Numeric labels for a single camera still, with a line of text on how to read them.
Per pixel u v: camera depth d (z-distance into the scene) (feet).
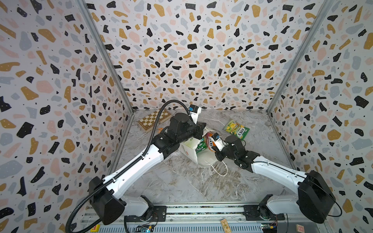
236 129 3.49
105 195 1.25
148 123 3.59
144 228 2.30
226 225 2.30
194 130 2.02
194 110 1.96
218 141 2.38
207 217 2.40
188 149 2.53
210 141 2.55
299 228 2.30
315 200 1.37
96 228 2.25
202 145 2.95
